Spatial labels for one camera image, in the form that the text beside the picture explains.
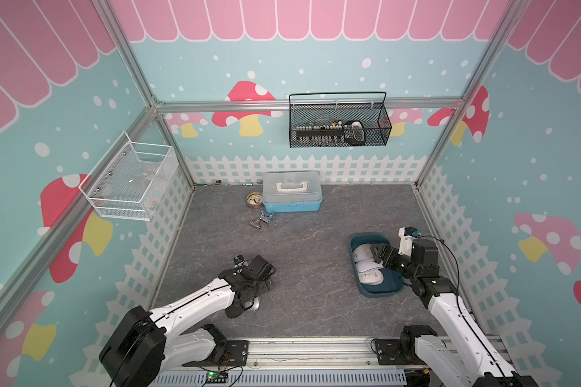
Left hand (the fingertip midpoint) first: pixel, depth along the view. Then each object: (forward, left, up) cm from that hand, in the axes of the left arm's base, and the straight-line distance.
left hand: (258, 290), depth 85 cm
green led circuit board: (-25, +10, -5) cm, 28 cm away
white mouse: (+6, -41, +1) cm, 42 cm away
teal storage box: (+4, -48, -1) cm, 48 cm away
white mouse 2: (+15, -39, +1) cm, 42 cm away
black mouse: (-6, +8, -2) cm, 10 cm away
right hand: (+12, -43, +11) cm, 46 cm away
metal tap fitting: (+33, 0, -1) cm, 33 cm away
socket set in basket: (+48, -25, +32) cm, 63 cm away
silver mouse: (-5, +1, +1) cm, 5 cm away
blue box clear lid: (+40, -10, +9) cm, 42 cm away
